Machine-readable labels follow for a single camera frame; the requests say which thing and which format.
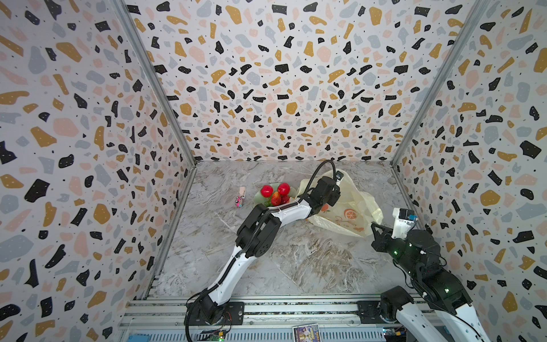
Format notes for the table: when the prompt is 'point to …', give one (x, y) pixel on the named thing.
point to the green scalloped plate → (260, 199)
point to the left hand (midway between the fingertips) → (339, 186)
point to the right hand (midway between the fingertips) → (372, 225)
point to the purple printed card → (308, 333)
